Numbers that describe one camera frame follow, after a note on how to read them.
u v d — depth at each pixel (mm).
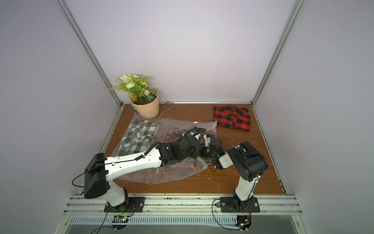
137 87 922
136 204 736
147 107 991
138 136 975
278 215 726
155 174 825
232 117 1071
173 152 557
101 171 477
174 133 980
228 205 726
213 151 757
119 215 711
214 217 696
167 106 1172
